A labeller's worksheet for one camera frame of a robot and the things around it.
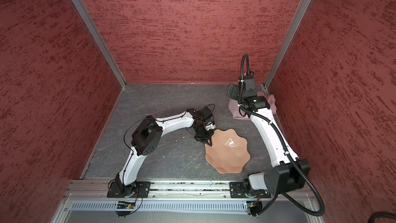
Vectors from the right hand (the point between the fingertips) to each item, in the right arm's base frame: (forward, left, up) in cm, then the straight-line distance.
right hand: (236, 92), depth 79 cm
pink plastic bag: (+3, -2, -16) cm, 17 cm away
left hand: (-19, +14, -25) cm, 34 cm away
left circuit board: (-44, +56, -30) cm, 77 cm away
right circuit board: (-47, -5, -30) cm, 56 cm away
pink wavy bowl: (-21, +4, -28) cm, 35 cm away
